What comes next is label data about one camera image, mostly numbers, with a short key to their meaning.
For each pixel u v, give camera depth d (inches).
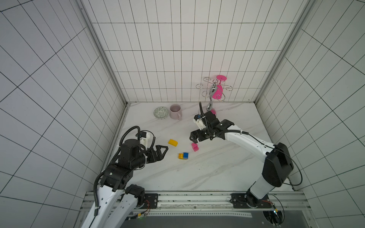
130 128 20.2
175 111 41.0
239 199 29.0
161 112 43.4
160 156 23.4
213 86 35.3
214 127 24.8
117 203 17.9
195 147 36.0
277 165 17.0
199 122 30.3
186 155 34.3
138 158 21.7
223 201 29.3
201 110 28.5
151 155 23.2
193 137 29.2
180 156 34.5
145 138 24.6
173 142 37.5
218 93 39.5
